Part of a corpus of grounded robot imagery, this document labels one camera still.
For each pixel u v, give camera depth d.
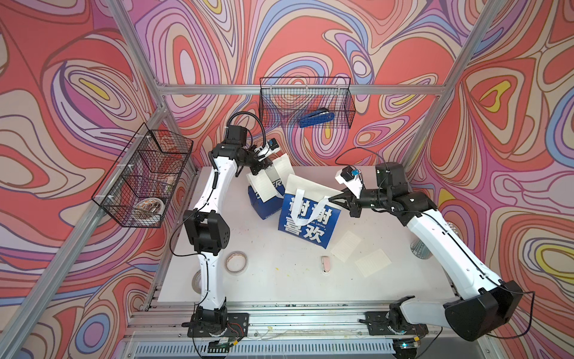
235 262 0.88
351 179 0.59
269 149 0.74
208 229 0.54
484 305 0.37
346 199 0.64
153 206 0.71
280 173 0.89
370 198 0.60
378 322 0.73
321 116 0.89
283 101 0.96
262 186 0.86
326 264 0.85
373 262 0.87
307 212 0.75
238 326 0.73
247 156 0.75
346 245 0.93
